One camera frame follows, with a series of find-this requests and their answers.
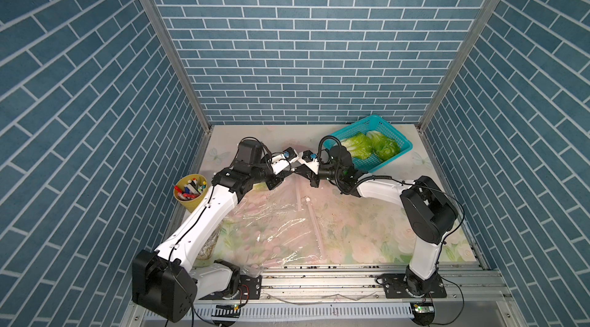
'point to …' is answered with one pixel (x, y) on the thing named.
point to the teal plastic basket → (378, 123)
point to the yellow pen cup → (190, 189)
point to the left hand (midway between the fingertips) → (292, 166)
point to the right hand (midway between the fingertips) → (297, 169)
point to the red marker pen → (180, 192)
